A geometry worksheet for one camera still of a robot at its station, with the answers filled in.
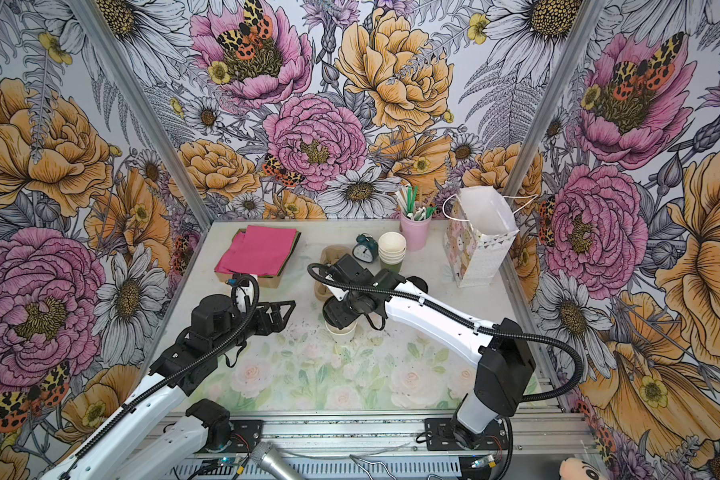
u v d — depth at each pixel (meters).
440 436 0.74
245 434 0.74
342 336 0.83
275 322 0.67
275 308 0.67
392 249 0.95
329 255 1.06
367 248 1.05
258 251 1.05
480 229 0.86
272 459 0.69
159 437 0.58
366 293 0.56
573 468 0.65
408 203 1.05
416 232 1.05
